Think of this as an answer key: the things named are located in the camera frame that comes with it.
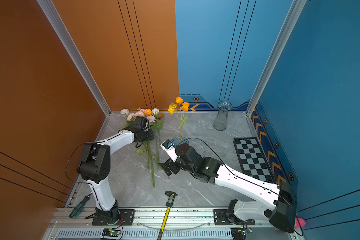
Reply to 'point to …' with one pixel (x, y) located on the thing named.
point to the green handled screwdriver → (80, 206)
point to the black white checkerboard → (251, 160)
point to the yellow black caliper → (169, 204)
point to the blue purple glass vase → (178, 140)
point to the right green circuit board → (240, 233)
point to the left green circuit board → (113, 232)
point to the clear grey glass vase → (220, 121)
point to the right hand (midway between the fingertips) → (165, 157)
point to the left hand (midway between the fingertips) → (152, 133)
